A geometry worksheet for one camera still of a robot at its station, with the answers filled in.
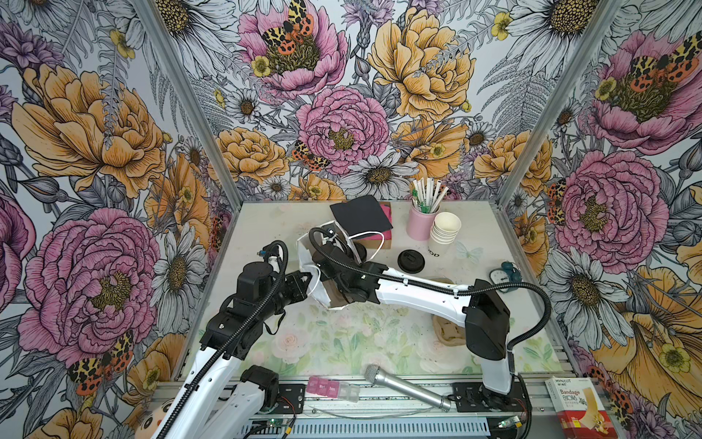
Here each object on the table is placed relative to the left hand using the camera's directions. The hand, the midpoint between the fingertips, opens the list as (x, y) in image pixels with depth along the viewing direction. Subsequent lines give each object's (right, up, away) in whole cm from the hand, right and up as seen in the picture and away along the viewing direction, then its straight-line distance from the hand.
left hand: (311, 285), depth 72 cm
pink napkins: (+23, +12, +33) cm, 42 cm away
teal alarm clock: (+61, 0, +19) cm, 64 cm away
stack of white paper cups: (+40, +13, +19) cm, 47 cm away
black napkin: (+14, +20, +40) cm, 47 cm away
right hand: (+3, +6, +9) cm, 11 cm away
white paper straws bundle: (+38, +27, +32) cm, 57 cm away
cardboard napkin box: (+19, +8, +34) cm, 40 cm away
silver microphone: (+17, -25, +2) cm, 30 cm away
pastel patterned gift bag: (+3, -1, +1) cm, 3 cm away
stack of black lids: (+29, +4, +17) cm, 34 cm away
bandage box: (+68, -31, -2) cm, 75 cm away
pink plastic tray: (+5, -28, +2) cm, 29 cm away
